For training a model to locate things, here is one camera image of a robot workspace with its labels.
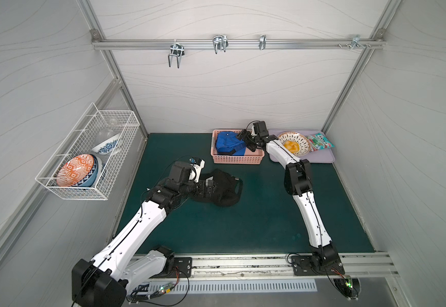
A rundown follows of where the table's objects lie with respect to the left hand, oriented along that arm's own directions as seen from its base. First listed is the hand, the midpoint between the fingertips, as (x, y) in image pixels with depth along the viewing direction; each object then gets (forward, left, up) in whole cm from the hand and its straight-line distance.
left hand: (208, 183), depth 77 cm
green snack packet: (+40, -63, -17) cm, 77 cm away
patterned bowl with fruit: (+40, -49, -17) cm, 66 cm away
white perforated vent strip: (-32, -11, -19) cm, 39 cm away
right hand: (+38, -14, -11) cm, 42 cm away
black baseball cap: (+6, -8, -16) cm, 19 cm away
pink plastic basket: (+24, -20, -13) cm, 34 cm away
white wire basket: (+15, +45, +17) cm, 50 cm away
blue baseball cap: (+35, -8, -14) cm, 39 cm away
